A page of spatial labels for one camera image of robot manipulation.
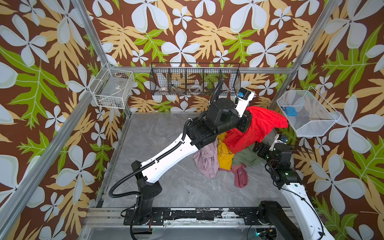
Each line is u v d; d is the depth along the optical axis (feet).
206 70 3.05
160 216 2.43
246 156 2.90
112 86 2.83
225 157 2.89
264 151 2.26
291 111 2.82
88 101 2.43
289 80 3.22
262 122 1.79
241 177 2.84
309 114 2.69
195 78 3.14
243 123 1.66
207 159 2.88
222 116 1.37
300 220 1.49
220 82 1.33
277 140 2.21
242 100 1.54
